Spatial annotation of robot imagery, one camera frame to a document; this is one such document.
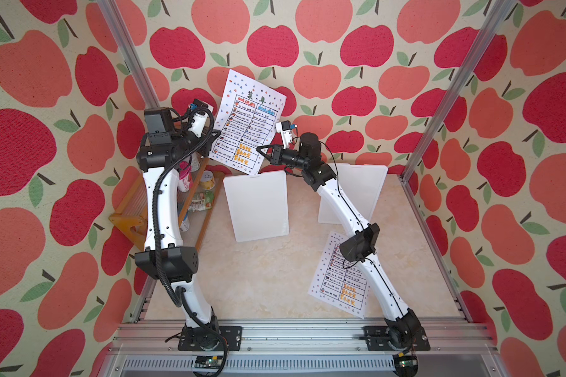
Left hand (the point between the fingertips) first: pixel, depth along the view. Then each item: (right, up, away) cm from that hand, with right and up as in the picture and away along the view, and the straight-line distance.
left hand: (220, 133), depth 72 cm
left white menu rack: (+10, -23, +17) cm, 31 cm away
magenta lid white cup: (-18, -11, +18) cm, 28 cm away
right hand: (+11, -5, +8) cm, 14 cm away
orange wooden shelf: (-20, -14, +38) cm, 45 cm away
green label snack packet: (-18, -22, +36) cm, 46 cm away
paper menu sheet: (+40, -52, +15) cm, 67 cm away
